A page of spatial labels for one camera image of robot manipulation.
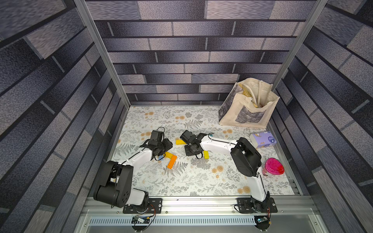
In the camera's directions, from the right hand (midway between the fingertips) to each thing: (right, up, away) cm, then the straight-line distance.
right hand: (189, 150), depth 94 cm
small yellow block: (-13, -2, -2) cm, 14 cm away
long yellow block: (+11, -2, -2) cm, 12 cm away
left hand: (-11, +5, -3) cm, 13 cm away
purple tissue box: (+49, +8, -1) cm, 50 cm away
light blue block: (-16, 0, -15) cm, 22 cm away
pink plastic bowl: (+47, -5, -17) cm, 50 cm away
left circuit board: (-26, -29, -23) cm, 46 cm away
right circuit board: (+37, -32, -22) cm, 54 cm away
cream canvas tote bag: (+36, +30, -7) cm, 47 cm away
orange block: (-11, -6, -5) cm, 13 cm away
